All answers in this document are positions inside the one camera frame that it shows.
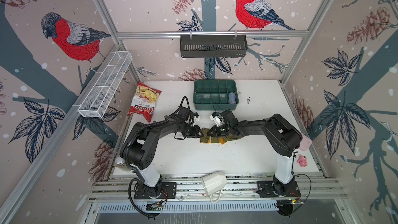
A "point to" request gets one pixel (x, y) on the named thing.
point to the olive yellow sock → (206, 138)
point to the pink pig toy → (302, 160)
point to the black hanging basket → (226, 45)
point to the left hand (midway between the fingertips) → (201, 135)
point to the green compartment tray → (215, 94)
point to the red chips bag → (144, 100)
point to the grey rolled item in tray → (232, 98)
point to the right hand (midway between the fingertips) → (207, 135)
